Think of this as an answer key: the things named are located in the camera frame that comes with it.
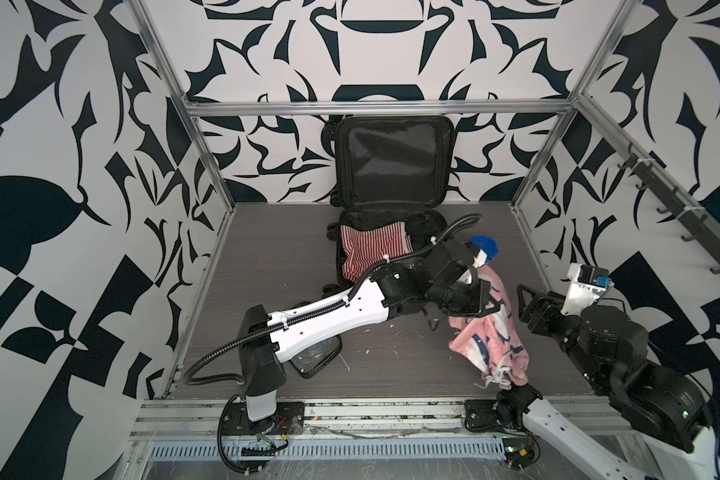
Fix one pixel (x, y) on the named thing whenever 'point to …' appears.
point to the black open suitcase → (390, 169)
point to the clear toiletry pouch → (312, 360)
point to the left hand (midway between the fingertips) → (511, 303)
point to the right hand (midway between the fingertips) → (532, 288)
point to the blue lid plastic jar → (488, 249)
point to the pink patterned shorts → (491, 342)
